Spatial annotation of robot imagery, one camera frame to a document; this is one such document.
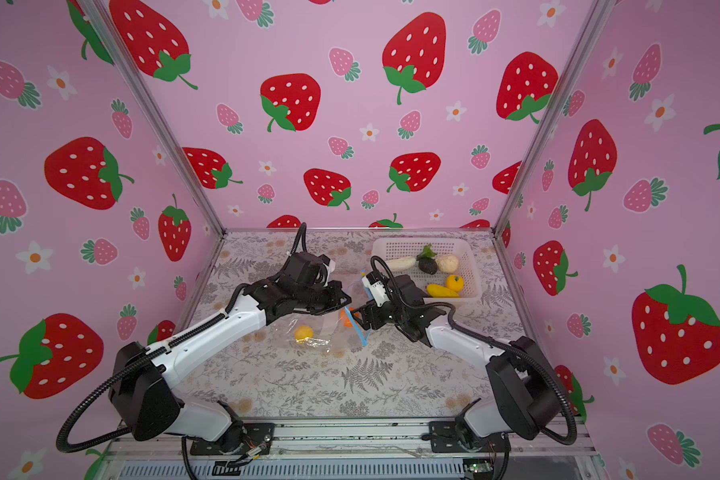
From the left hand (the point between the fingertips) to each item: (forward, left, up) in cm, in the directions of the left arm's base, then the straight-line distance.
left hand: (355, 298), depth 77 cm
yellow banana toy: (+13, -26, -16) cm, 33 cm away
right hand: (+1, 0, -7) cm, 8 cm away
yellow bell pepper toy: (+16, -32, -14) cm, 39 cm away
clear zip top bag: (-6, +5, -7) cm, 11 cm away
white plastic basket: (+29, -37, -12) cm, 49 cm away
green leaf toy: (+28, -24, -13) cm, 39 cm away
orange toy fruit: (-5, +2, -3) cm, 6 cm away
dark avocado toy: (+24, -24, -15) cm, 37 cm away
